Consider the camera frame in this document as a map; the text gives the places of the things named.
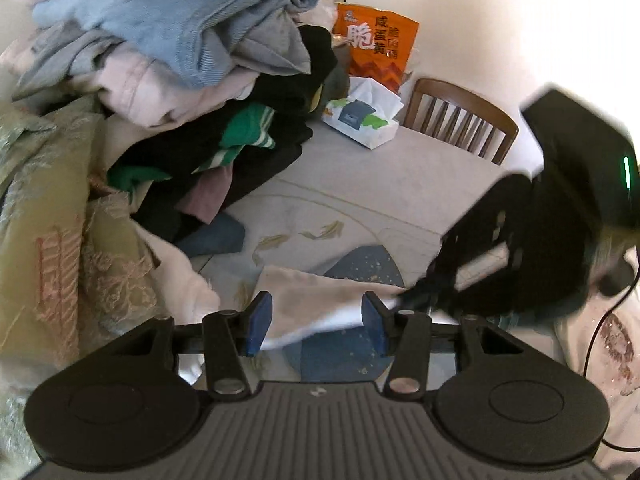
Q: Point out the mauve garment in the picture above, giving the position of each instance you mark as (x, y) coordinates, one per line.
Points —
(210, 192)

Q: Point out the white fleece garment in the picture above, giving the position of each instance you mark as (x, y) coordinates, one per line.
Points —
(175, 280)

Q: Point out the white sequined garment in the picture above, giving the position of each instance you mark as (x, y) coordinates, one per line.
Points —
(615, 385)

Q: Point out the green white striped garment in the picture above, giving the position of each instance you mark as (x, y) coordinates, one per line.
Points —
(245, 127)

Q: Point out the black pants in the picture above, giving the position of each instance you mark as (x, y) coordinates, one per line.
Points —
(270, 160)

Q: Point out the blue round placemat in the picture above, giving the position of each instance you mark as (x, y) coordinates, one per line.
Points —
(370, 262)

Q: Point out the pale blue grey garment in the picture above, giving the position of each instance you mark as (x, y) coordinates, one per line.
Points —
(60, 60)

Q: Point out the wooden chair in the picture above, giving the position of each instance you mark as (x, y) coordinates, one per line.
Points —
(450, 92)

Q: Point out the white shirt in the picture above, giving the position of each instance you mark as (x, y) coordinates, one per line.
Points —
(320, 300)

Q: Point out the white tissue pack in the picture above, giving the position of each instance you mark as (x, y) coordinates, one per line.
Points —
(365, 125)

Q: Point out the light blue denim garment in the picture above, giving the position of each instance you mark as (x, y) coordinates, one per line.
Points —
(150, 15)

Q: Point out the beige embroidered cloth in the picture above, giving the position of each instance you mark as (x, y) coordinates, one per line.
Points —
(50, 185)

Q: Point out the dark blue garment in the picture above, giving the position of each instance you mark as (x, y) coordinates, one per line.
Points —
(215, 237)

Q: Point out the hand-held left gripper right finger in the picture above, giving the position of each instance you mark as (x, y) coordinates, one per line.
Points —
(372, 322)

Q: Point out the black garment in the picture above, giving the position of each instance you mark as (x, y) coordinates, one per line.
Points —
(310, 60)

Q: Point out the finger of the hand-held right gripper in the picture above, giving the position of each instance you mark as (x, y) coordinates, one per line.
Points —
(450, 270)
(475, 297)

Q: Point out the orange snack bag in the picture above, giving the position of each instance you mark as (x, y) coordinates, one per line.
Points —
(380, 40)

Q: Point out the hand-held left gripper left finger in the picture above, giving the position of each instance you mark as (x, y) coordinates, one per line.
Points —
(260, 320)

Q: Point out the pale pink garment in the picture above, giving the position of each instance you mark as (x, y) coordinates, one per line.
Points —
(150, 95)

